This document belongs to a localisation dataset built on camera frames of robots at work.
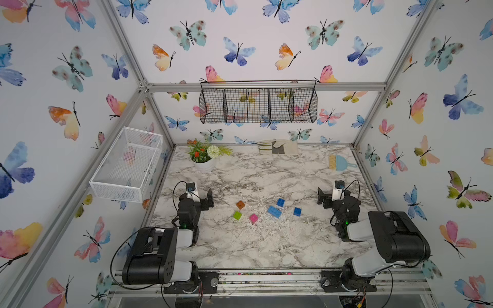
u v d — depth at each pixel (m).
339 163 1.11
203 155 0.97
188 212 0.67
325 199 0.83
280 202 0.95
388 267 0.52
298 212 0.91
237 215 0.91
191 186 0.77
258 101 0.98
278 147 1.19
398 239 0.45
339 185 0.79
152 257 0.44
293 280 0.76
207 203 0.83
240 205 0.94
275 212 0.91
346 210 0.70
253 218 0.89
